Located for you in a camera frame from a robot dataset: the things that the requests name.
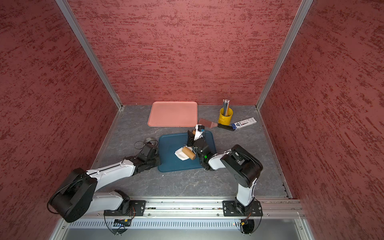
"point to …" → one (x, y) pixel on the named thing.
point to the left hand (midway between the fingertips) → (159, 162)
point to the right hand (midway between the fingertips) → (188, 134)
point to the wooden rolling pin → (189, 153)
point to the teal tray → (170, 143)
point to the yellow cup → (225, 120)
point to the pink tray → (173, 114)
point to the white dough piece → (180, 154)
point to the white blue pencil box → (243, 123)
